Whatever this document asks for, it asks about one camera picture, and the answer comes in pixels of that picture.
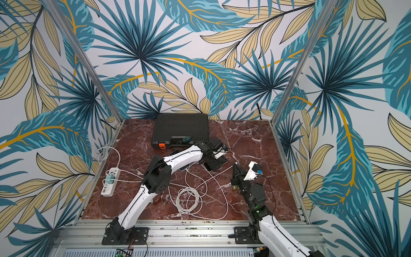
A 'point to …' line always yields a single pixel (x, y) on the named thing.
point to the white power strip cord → (114, 148)
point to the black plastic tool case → (179, 129)
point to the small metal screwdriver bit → (167, 198)
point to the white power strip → (108, 188)
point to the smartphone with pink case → (175, 151)
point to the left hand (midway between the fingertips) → (213, 163)
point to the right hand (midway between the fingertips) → (226, 167)
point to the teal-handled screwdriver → (187, 139)
